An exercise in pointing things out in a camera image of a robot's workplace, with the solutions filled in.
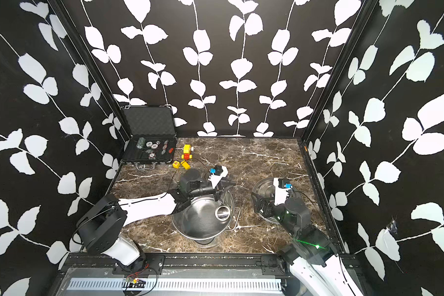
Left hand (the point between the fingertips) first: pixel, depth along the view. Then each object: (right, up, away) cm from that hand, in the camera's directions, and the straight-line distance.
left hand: (236, 182), depth 75 cm
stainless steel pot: (-18, -21, +12) cm, 30 cm away
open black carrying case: (-51, +22, +41) cm, 69 cm away
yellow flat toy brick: (-29, +5, +32) cm, 44 cm away
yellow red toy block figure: (-28, +12, +33) cm, 45 cm away
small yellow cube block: (-33, +6, +29) cm, 45 cm away
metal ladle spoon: (-6, -16, +11) cm, 20 cm away
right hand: (+9, -2, -5) cm, 11 cm away
